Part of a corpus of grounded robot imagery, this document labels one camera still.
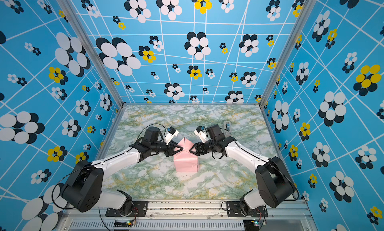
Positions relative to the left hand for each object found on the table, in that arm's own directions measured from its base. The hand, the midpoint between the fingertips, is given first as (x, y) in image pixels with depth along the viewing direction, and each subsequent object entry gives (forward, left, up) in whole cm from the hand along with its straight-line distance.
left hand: (181, 147), depth 83 cm
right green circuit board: (-34, -35, -12) cm, 50 cm away
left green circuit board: (-34, +27, -14) cm, 46 cm away
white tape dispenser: (+20, -29, -7) cm, 36 cm away
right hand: (0, -8, -2) cm, 8 cm away
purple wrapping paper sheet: (-7, -2, -2) cm, 8 cm away
